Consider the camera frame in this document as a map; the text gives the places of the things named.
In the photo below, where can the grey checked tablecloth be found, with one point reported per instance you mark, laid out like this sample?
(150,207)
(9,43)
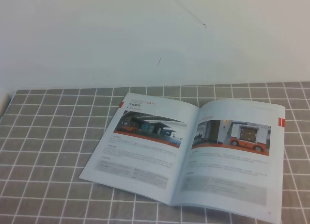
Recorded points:
(47,137)

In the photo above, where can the white logistics brochure book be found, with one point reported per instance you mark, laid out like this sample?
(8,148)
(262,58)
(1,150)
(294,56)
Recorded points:
(227,154)

